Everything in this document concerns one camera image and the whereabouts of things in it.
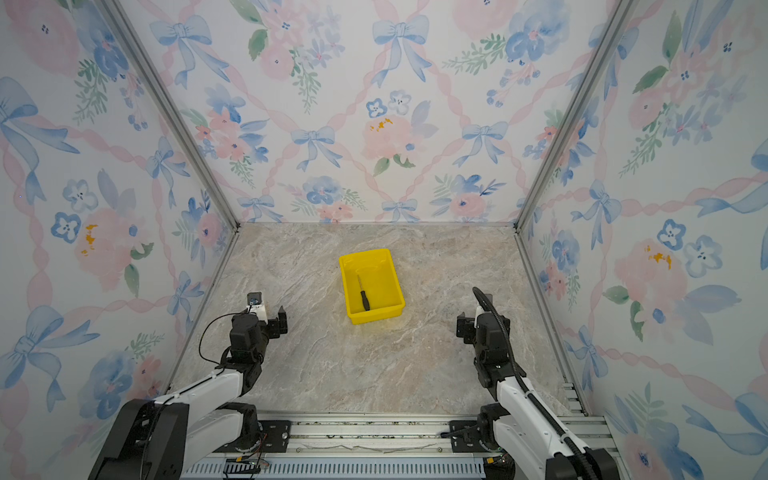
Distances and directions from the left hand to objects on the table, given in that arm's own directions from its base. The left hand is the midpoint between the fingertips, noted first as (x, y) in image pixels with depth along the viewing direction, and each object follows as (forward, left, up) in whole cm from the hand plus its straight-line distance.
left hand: (265, 306), depth 88 cm
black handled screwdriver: (+8, -28, -7) cm, 30 cm away
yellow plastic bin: (+16, -33, -8) cm, 38 cm away
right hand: (-2, -63, 0) cm, 63 cm away
